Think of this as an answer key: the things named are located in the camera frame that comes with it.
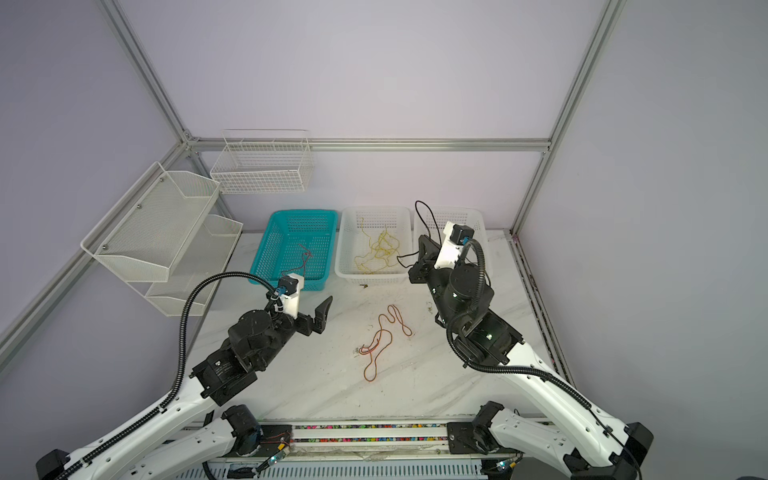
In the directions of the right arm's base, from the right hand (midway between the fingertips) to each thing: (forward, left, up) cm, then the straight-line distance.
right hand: (418, 235), depth 62 cm
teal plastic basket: (+41, +39, -38) cm, 68 cm away
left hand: (-4, +25, -15) cm, 30 cm away
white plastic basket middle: (+35, +23, -39) cm, 57 cm away
